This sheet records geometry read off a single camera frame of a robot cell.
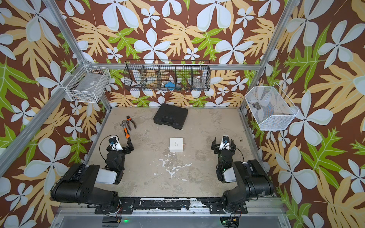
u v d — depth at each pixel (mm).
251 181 443
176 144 956
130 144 827
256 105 858
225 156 680
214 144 821
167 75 980
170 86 943
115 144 736
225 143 738
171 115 1057
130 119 1110
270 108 837
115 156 677
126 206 737
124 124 1080
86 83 853
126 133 1037
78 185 442
